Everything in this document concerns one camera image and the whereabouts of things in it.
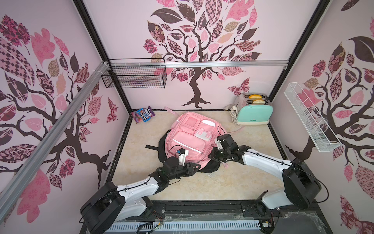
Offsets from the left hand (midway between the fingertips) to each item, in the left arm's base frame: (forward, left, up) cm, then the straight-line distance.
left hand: (199, 170), depth 78 cm
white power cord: (+48, -29, +1) cm, 55 cm away
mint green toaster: (+42, -41, +6) cm, 59 cm away
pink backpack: (+25, +1, -1) cm, 26 cm away
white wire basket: (+11, -62, +16) cm, 65 cm away
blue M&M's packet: (+50, +43, -6) cm, 66 cm away
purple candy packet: (+53, +39, -7) cm, 66 cm away
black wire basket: (+56, +41, +25) cm, 74 cm away
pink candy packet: (+46, +46, -8) cm, 66 cm away
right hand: (+8, -6, -2) cm, 11 cm away
